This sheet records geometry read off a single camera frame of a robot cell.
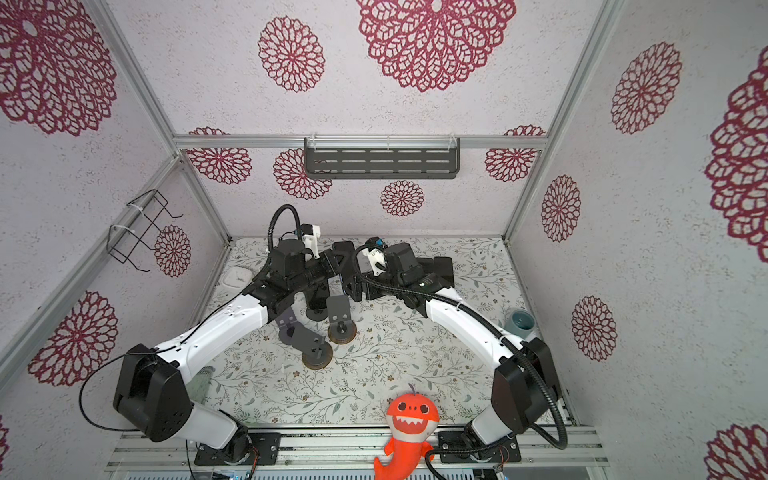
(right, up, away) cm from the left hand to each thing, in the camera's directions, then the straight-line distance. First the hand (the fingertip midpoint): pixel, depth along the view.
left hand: (350, 255), depth 79 cm
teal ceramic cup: (+51, -20, +12) cm, 56 cm away
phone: (-1, -1, -2) cm, 2 cm away
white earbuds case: (-43, -7, +26) cm, 50 cm away
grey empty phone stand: (-20, -24, +15) cm, 35 cm away
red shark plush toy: (+15, -39, -9) cm, 43 cm away
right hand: (+1, -6, -1) cm, 6 cm away
